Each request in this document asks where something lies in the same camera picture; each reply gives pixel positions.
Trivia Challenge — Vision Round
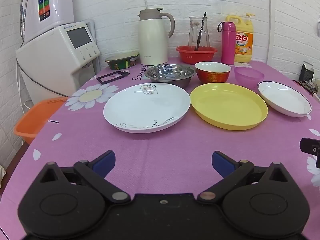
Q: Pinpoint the red ceramic bowl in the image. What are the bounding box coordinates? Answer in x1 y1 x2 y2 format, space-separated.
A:
195 61 232 84

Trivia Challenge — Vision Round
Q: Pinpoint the yellow plastic plate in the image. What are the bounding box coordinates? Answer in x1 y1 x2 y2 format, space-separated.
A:
190 83 269 131

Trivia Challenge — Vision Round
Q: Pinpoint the green instant noodle bowl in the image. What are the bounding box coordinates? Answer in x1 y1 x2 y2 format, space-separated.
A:
105 51 140 70

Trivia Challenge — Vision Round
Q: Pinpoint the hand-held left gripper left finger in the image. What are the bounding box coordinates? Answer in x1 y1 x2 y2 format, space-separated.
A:
37 150 131 203

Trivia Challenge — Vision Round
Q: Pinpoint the metal flexible hose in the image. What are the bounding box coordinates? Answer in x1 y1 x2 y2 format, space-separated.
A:
19 0 28 43

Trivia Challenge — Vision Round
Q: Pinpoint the stainless steel bowl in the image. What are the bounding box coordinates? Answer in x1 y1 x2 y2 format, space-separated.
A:
144 64 196 89

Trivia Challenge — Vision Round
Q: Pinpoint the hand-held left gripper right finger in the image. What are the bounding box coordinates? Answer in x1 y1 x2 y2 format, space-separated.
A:
197 151 290 203

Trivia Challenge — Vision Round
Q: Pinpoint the white water purifier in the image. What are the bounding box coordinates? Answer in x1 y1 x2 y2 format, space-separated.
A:
24 0 75 43

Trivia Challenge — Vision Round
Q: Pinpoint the yellow detergent bottle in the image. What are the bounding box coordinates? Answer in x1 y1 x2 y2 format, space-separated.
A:
226 13 254 64

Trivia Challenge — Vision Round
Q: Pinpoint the white dispenser with screen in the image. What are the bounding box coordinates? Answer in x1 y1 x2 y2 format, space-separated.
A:
15 21 101 98

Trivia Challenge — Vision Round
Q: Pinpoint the white wall conduit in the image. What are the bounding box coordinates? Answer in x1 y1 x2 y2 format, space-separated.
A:
266 0 272 61

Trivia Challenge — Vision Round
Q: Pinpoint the clear glass pitcher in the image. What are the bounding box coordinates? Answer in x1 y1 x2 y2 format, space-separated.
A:
188 16 210 51

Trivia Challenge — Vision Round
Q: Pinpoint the black stick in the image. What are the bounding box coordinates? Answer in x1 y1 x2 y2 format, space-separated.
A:
195 12 207 51

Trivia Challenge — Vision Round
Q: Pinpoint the white cable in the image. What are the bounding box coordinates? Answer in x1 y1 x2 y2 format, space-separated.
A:
16 57 33 110

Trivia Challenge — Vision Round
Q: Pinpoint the orange plastic basket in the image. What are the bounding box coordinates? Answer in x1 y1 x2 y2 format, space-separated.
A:
14 97 69 144

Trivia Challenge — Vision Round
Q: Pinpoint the purple plastic bowl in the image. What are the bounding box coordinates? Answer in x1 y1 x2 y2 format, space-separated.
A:
234 66 265 88

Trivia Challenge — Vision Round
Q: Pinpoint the pink floral tablecloth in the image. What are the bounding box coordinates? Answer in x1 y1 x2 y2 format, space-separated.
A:
0 56 320 240

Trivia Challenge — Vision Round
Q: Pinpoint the black rectangular frame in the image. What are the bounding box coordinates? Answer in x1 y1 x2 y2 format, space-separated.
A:
97 71 130 85

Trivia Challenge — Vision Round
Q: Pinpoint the large white floral plate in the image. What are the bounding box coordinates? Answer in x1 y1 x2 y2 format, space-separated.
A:
103 83 191 134

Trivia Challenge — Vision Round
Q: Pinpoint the cream thermos jug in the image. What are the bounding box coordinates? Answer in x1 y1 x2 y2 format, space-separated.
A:
137 7 175 65

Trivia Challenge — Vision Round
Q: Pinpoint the small black box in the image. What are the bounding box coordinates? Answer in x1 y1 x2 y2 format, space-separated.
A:
300 64 315 82

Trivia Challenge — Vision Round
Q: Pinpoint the pink water bottle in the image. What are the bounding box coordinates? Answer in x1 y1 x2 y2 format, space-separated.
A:
217 21 236 65

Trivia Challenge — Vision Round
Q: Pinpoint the white dark-rimmed plate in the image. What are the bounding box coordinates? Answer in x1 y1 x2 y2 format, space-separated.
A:
257 81 312 118

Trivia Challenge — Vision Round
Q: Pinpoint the red plastic basket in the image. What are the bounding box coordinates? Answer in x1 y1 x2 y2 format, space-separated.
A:
175 45 218 65

